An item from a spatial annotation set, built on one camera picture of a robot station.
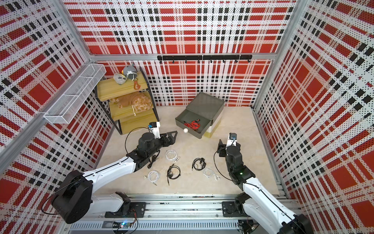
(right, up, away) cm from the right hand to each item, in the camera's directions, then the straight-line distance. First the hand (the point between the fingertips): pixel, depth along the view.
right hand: (228, 140), depth 82 cm
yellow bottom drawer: (-10, +2, +17) cm, 20 cm away
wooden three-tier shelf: (-73, +12, +30) cm, 80 cm away
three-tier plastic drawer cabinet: (-29, +6, +9) cm, 31 cm away
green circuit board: (-53, -39, -12) cm, 67 cm away
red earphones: (-21, +8, +7) cm, 24 cm away
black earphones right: (-17, -16, +9) cm, 25 cm away
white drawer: (-7, +9, +12) cm, 16 cm away
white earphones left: (-43, -22, +3) cm, 49 cm away
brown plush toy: (-55, +24, +7) cm, 60 cm away
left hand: (-31, +4, +2) cm, 32 cm away
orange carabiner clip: (-54, +32, +4) cm, 63 cm away
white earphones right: (-11, -20, +5) cm, 24 cm away
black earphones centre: (-32, -20, +5) cm, 38 cm away
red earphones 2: (-17, +8, +9) cm, 21 cm away
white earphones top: (-34, -11, +12) cm, 38 cm away
